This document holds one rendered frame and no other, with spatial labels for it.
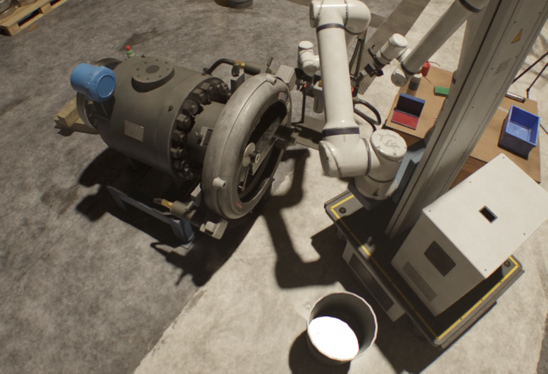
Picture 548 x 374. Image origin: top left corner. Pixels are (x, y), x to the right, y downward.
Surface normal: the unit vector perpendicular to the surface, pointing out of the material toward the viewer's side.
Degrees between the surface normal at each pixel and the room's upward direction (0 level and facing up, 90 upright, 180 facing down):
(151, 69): 0
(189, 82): 5
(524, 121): 90
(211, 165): 55
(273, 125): 2
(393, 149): 9
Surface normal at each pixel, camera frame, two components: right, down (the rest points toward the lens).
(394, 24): 0.00, -0.62
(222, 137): -0.25, -0.07
